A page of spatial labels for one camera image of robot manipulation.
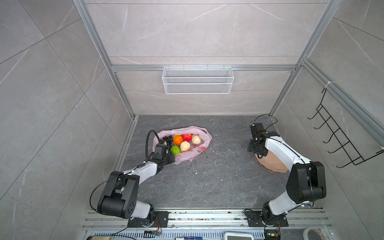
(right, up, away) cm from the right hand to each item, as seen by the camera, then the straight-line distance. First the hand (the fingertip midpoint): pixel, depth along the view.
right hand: (255, 148), depth 90 cm
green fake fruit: (-50, -1, +3) cm, 50 cm away
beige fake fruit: (-44, 0, +5) cm, 44 cm away
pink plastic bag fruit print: (-43, -5, +1) cm, 43 cm away
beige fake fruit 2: (-37, +5, +8) cm, 38 cm away
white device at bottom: (-17, -36, -24) cm, 47 cm away
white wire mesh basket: (-35, +45, +11) cm, 58 cm away
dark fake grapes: (-55, +5, +10) cm, 56 cm away
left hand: (-52, -3, +3) cm, 52 cm away
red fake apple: (-42, +6, +10) cm, 44 cm away
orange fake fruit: (-49, +5, +9) cm, 50 cm away
